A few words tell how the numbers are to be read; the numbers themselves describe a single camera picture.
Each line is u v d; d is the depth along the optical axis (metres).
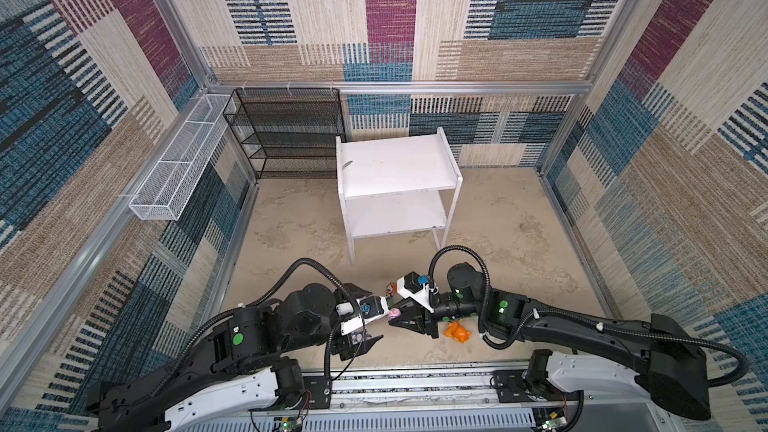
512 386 0.73
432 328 0.62
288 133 1.10
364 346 0.53
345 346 0.53
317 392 0.73
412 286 0.58
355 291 0.61
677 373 0.40
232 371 0.43
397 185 0.73
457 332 0.79
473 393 0.74
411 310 0.66
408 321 0.63
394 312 0.65
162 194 0.70
